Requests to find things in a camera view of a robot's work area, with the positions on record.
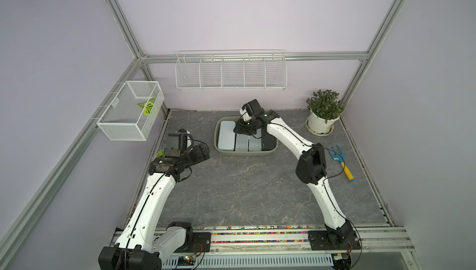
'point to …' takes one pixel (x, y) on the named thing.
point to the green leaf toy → (147, 106)
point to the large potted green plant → (325, 108)
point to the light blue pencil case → (227, 135)
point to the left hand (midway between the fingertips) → (202, 153)
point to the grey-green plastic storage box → (217, 120)
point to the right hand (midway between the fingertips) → (235, 128)
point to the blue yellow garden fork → (339, 156)
